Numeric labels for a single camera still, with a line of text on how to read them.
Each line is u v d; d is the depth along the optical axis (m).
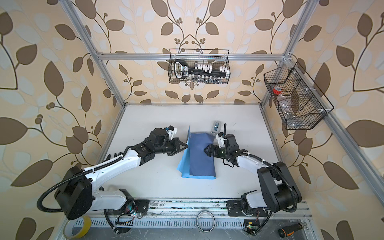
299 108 0.75
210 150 0.81
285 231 0.65
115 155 0.92
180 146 0.74
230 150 0.71
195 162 0.84
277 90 0.81
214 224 0.71
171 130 0.76
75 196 0.41
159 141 0.64
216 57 0.91
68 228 0.66
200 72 0.85
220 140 0.84
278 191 0.43
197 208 0.75
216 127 1.02
